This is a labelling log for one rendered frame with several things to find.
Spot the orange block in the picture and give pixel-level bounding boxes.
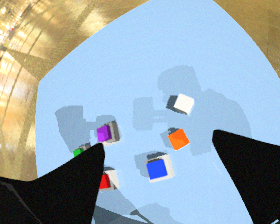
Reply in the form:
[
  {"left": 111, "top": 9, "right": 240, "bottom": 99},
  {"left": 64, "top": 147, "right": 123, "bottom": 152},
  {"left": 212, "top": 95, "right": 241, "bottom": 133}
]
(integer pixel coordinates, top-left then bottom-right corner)
[{"left": 169, "top": 128, "right": 190, "bottom": 149}]

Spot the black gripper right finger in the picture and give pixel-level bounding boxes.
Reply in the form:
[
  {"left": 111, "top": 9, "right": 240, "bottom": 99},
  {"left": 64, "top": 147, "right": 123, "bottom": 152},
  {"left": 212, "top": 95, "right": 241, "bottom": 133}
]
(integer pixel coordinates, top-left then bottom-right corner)
[{"left": 212, "top": 129, "right": 280, "bottom": 224}]

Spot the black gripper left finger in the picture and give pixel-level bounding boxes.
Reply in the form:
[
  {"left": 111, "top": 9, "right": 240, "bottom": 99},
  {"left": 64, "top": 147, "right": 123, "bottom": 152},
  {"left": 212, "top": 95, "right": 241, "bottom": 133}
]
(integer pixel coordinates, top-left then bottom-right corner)
[{"left": 0, "top": 142, "right": 105, "bottom": 224}]

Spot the green button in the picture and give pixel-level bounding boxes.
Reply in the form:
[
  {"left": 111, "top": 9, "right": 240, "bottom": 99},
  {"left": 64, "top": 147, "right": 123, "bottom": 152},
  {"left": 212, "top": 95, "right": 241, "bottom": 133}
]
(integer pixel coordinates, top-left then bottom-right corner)
[{"left": 72, "top": 146, "right": 91, "bottom": 158}]

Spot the purple button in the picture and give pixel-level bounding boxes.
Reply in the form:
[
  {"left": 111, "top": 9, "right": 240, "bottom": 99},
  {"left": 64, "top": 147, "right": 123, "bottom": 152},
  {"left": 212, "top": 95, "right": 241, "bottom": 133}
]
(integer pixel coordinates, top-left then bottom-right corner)
[{"left": 96, "top": 122, "right": 121, "bottom": 147}]

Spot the white block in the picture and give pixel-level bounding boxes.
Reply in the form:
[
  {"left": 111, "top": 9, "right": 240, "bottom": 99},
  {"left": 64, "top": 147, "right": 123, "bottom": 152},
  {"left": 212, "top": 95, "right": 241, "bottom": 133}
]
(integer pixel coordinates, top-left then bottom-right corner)
[{"left": 174, "top": 93, "right": 194, "bottom": 114}]

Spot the blue button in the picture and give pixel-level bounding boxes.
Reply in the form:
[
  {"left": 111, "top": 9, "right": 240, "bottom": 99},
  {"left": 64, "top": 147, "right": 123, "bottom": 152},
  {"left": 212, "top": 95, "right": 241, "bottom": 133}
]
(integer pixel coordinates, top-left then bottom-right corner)
[{"left": 144, "top": 154, "right": 175, "bottom": 182}]

